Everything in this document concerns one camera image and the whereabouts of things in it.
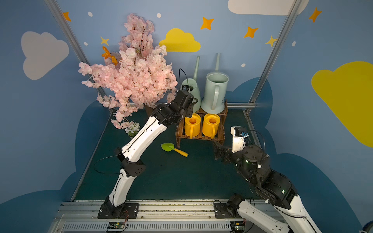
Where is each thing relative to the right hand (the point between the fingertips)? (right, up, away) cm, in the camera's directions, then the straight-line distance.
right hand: (225, 138), depth 60 cm
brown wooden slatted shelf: (+4, -2, +28) cm, 28 cm away
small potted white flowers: (-52, +2, +33) cm, 62 cm away
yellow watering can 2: (-3, +6, +20) cm, 21 cm away
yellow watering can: (-13, +5, +20) cm, 24 cm away
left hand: (-17, +17, +16) cm, 29 cm away
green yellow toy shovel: (-29, -10, +38) cm, 49 cm away
